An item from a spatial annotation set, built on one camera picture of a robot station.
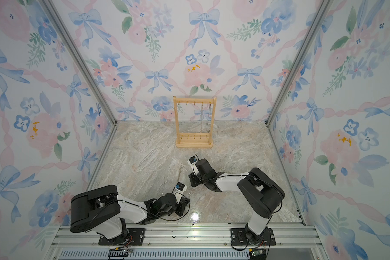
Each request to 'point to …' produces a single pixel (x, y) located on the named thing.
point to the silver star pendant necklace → (164, 182)
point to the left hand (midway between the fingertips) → (191, 201)
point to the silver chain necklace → (181, 168)
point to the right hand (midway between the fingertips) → (190, 175)
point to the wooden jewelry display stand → (194, 140)
